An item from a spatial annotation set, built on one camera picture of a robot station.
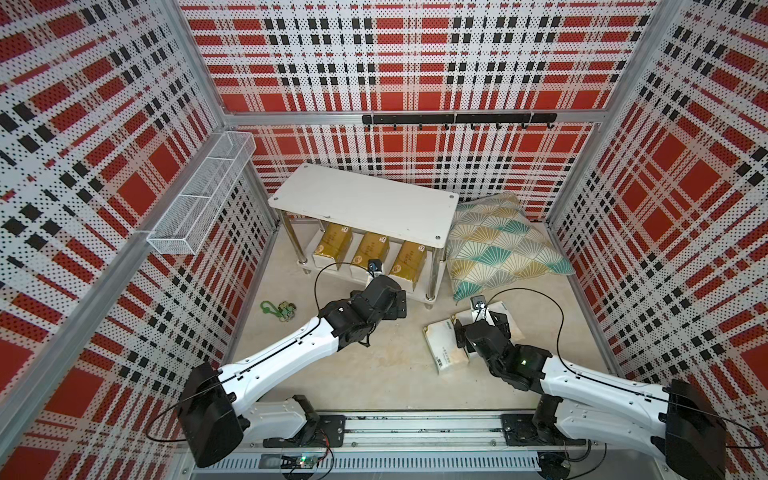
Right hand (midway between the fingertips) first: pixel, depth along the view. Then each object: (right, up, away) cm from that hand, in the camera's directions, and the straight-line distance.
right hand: (477, 317), depth 82 cm
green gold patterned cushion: (+7, +21, +11) cm, 25 cm away
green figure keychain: (-59, -1, +12) cm, 60 cm away
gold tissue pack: (-44, +21, +16) cm, 51 cm away
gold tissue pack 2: (-31, +20, +13) cm, 39 cm away
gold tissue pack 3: (-19, +15, +9) cm, 26 cm away
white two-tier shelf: (-32, +25, -7) cm, 41 cm away
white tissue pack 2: (+9, +1, +8) cm, 12 cm away
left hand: (-25, +6, -2) cm, 26 cm away
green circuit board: (-44, -31, -13) cm, 55 cm away
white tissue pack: (-9, -8, +3) cm, 13 cm away
